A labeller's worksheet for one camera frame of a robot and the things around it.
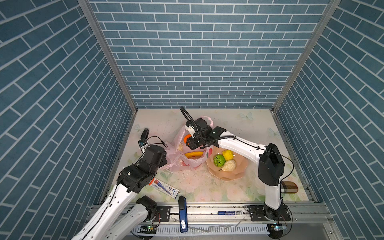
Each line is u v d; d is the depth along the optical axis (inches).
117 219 17.3
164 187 31.9
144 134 40.1
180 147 36.7
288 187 31.1
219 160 34.0
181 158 28.6
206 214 29.7
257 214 29.0
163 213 28.8
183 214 27.8
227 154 34.8
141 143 24.7
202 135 25.9
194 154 36.2
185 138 32.0
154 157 20.1
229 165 33.3
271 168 19.4
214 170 34.1
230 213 29.0
